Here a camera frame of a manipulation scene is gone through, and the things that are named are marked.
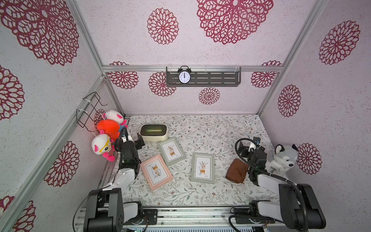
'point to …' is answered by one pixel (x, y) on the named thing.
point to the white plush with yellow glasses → (102, 144)
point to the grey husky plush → (283, 158)
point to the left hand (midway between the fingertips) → (131, 137)
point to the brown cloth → (237, 171)
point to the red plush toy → (110, 127)
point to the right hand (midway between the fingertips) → (249, 141)
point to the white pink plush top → (114, 115)
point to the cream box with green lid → (153, 132)
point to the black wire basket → (85, 115)
